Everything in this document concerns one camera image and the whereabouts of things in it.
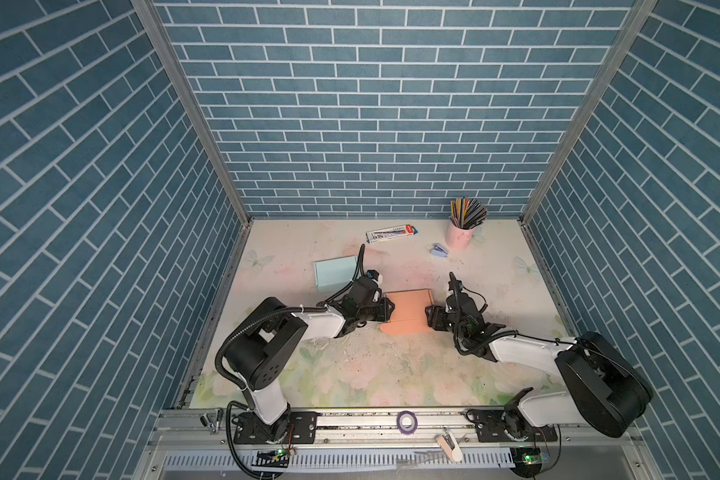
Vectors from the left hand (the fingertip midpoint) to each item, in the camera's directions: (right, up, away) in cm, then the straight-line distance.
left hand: (391, 307), depth 92 cm
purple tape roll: (+3, -26, -17) cm, 31 cm away
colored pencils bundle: (+28, +31, +15) cm, 45 cm away
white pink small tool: (+12, -28, -23) cm, 38 cm away
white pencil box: (+1, +24, +23) cm, 33 cm away
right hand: (+12, 0, 0) cm, 12 cm away
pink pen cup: (+25, +22, +15) cm, 36 cm away
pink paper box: (+5, -2, -1) cm, 6 cm away
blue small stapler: (+18, +17, +17) cm, 30 cm away
